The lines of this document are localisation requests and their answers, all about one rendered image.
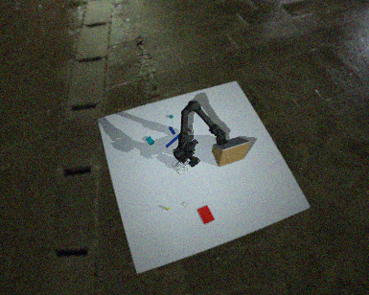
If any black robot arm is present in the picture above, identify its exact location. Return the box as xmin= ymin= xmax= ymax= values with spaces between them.
xmin=173 ymin=100 xmax=227 ymax=163

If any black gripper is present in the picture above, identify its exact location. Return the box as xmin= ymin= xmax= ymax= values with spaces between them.
xmin=185 ymin=151 xmax=198 ymax=167

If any red rectangular block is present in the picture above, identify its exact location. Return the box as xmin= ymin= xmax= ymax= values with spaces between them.
xmin=198 ymin=205 xmax=213 ymax=224

